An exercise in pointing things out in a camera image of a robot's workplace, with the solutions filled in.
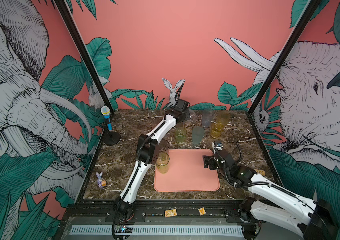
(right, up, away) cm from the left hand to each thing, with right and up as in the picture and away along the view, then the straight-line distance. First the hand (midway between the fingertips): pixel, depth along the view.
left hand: (188, 112), depth 100 cm
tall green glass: (-17, -31, -15) cm, 38 cm away
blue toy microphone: (-51, 0, -13) cm, 52 cm away
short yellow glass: (+22, -12, +7) cm, 25 cm away
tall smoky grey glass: (-17, -23, +2) cm, 28 cm away
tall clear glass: (+3, -1, -1) cm, 3 cm away
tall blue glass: (+15, -1, +9) cm, 18 cm away
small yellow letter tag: (+5, -53, -25) cm, 59 cm away
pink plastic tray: (-2, -38, -11) cm, 40 cm away
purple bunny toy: (-51, -40, -19) cm, 67 cm away
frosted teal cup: (+7, -15, +4) cm, 17 cm away
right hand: (+9, -24, -20) cm, 33 cm away
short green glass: (-5, -15, +3) cm, 16 cm away
